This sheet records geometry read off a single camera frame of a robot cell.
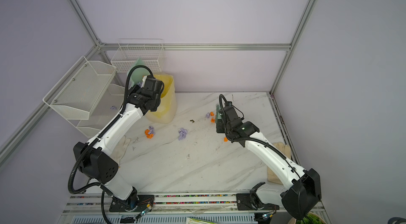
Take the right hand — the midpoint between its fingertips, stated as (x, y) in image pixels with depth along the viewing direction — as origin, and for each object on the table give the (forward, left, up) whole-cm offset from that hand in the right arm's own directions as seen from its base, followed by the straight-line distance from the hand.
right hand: (220, 121), depth 79 cm
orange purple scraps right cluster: (+1, -4, -20) cm, 20 cm away
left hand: (+6, +45, +16) cm, 48 cm away
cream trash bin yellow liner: (+13, +32, -7) cm, 35 cm away
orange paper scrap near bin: (+2, +43, -18) cm, 47 cm away
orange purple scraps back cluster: (+19, +5, -20) cm, 28 cm away
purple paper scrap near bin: (+5, +42, -18) cm, 46 cm away
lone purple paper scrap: (+3, +22, -18) cm, 29 cm away
